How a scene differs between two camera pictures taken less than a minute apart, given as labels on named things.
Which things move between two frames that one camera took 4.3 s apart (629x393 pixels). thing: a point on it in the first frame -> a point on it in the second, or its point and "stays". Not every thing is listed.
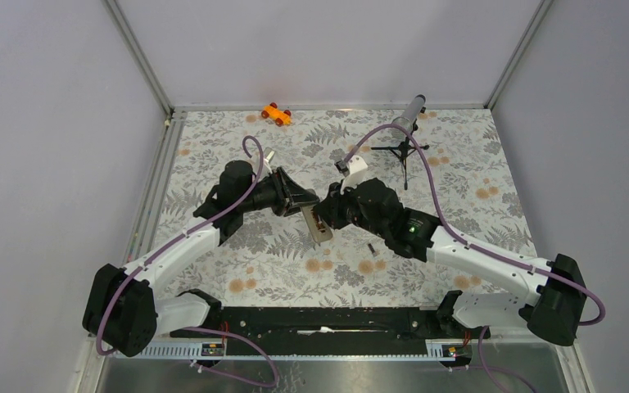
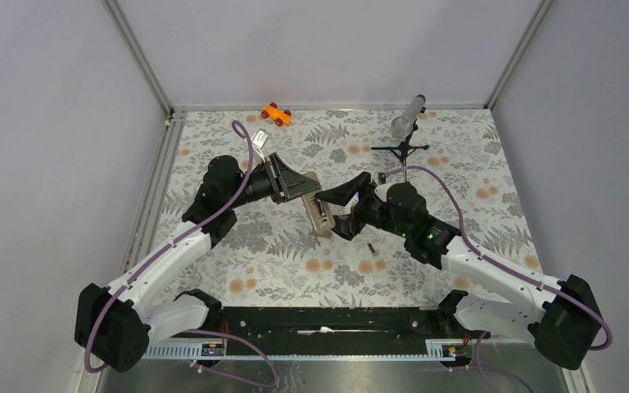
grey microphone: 407,119 stays
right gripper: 330,209 -> 349,225
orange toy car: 281,117 stays
